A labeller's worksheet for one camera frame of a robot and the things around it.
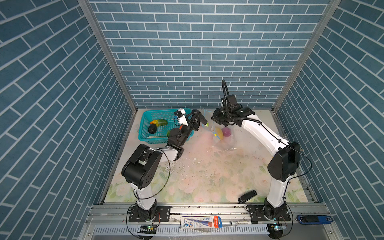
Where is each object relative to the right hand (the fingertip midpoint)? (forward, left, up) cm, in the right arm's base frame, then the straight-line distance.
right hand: (209, 115), depth 86 cm
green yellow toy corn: (+8, +36, -19) cm, 42 cm away
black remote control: (-37, -21, -20) cm, 47 cm away
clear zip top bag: (+1, -12, -22) cm, 25 cm away
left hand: (-3, +6, +5) cm, 8 cm away
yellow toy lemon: (+1, -8, -18) cm, 20 cm away
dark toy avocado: (+2, +39, -18) cm, 43 cm away
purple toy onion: (+4, -12, -19) cm, 23 cm away
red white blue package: (-49, +1, -23) cm, 54 cm away
